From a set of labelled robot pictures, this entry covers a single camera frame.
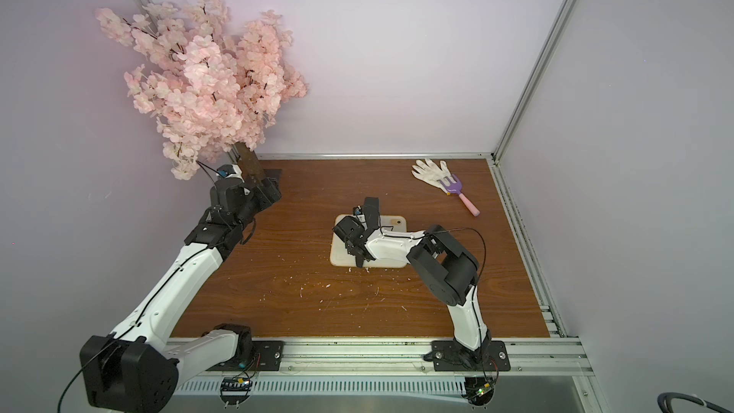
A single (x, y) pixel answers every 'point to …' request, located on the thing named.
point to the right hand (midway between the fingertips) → (362, 233)
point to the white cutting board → (341, 257)
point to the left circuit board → (235, 390)
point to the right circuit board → (479, 391)
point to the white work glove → (430, 172)
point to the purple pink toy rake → (456, 187)
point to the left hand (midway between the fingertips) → (266, 184)
